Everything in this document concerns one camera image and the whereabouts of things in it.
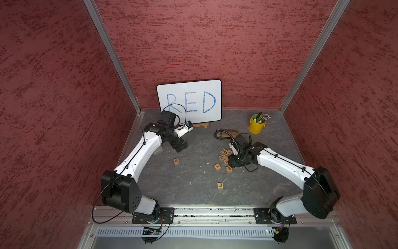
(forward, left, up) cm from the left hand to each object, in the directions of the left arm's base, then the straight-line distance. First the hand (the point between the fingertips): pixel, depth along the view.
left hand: (178, 141), depth 82 cm
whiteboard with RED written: (+29, -10, +2) cm, 31 cm away
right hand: (-9, -31, -11) cm, 34 cm away
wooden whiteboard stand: (+22, -14, -13) cm, 29 cm away
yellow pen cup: (+20, -50, -8) cm, 54 cm away
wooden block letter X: (-8, -22, -14) cm, 28 cm away
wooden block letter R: (-5, +2, -14) cm, 15 cm away
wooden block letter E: (-9, -29, -15) cm, 34 cm away
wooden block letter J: (-18, -23, -14) cm, 33 cm away
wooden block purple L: (-2, -25, -14) cm, 29 cm away
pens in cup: (+25, -53, -7) cm, 59 cm away
